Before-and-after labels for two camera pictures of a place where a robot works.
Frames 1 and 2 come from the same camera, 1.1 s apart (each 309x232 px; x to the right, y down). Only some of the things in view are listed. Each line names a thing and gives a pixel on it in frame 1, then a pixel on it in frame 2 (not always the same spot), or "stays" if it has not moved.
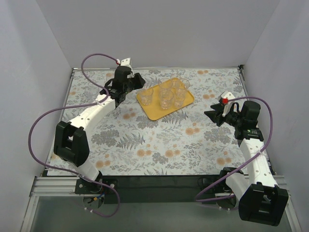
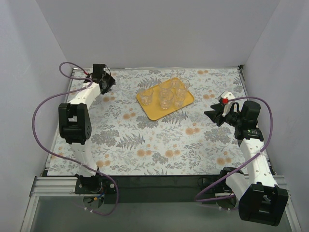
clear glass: x=166 y=96 stays
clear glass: x=181 y=86 stays
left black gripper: x=134 y=82 → x=106 y=82
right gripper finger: x=212 y=115 stays
